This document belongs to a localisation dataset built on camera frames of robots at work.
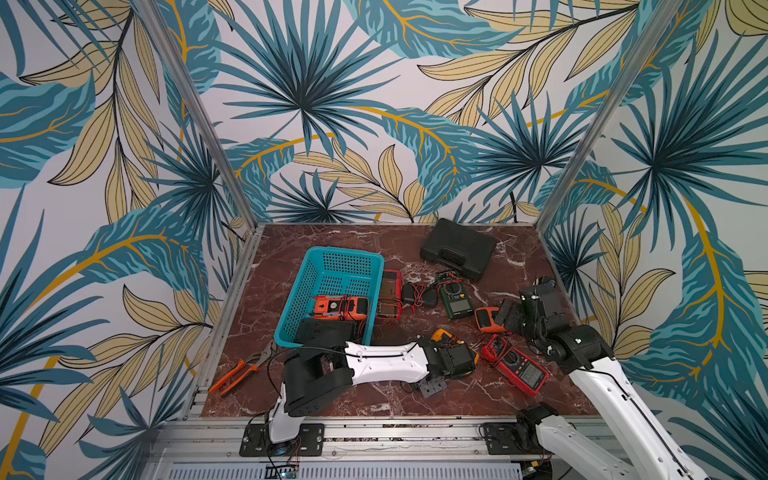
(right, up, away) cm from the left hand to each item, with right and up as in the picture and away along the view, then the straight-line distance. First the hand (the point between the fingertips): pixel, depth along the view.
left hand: (421, 377), depth 82 cm
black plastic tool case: (+17, +36, +25) cm, 47 cm away
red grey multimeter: (+28, +2, -2) cm, 28 cm away
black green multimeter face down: (-27, +10, +7) cm, 30 cm away
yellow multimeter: (+6, +10, +6) cm, 13 cm away
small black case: (+1, +2, -10) cm, 10 cm away
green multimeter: (+13, +20, +15) cm, 28 cm away
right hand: (+24, +19, -6) cm, 31 cm away
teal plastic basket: (-28, +28, +22) cm, 45 cm away
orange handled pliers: (-48, +3, +4) cm, 48 cm away
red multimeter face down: (-8, +18, +12) cm, 23 cm away
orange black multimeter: (-24, +17, +10) cm, 31 cm away
